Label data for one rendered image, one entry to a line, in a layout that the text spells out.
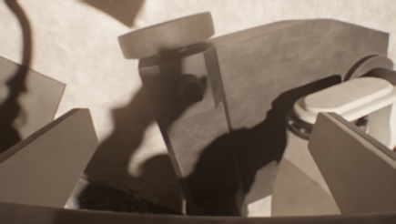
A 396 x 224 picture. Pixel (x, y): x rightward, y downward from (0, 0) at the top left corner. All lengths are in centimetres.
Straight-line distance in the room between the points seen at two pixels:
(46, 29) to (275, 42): 52
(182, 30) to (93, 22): 27
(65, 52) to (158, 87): 30
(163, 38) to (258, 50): 20
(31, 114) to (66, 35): 23
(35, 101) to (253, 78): 54
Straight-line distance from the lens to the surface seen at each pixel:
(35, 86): 63
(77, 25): 58
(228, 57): 42
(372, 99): 46
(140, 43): 37
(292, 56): 50
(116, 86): 58
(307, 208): 26
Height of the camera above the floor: 56
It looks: 64 degrees down
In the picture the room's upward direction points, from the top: 147 degrees clockwise
